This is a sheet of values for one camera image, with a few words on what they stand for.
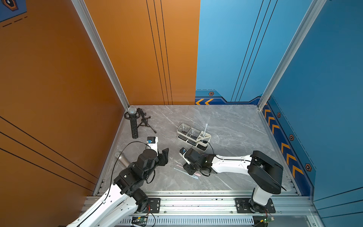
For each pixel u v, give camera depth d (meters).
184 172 0.83
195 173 0.83
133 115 0.83
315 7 0.70
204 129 0.88
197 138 0.87
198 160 0.66
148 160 0.51
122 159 0.87
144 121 1.00
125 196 0.48
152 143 0.62
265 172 0.46
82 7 0.70
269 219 0.69
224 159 0.57
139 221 0.72
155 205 0.74
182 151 0.77
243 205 0.72
